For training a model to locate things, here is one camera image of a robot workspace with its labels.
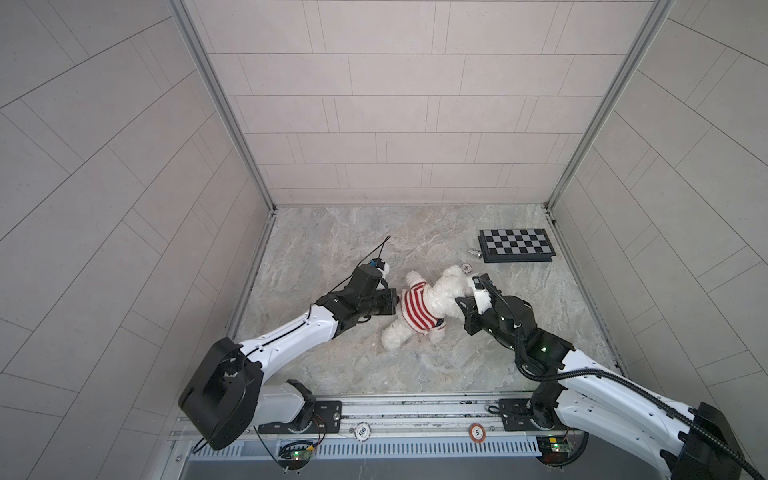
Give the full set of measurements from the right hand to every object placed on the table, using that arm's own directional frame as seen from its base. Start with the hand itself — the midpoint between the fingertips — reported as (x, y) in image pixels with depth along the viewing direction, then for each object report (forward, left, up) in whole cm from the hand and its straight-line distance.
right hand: (454, 302), depth 77 cm
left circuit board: (-29, +40, -11) cm, 50 cm away
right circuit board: (-31, -19, -15) cm, 39 cm away
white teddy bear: (+2, +3, +1) cm, 4 cm away
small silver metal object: (+23, -14, -11) cm, 29 cm away
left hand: (+4, +12, -3) cm, 13 cm away
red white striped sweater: (-1, +10, -1) cm, 10 cm away
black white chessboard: (+25, -27, -10) cm, 38 cm away
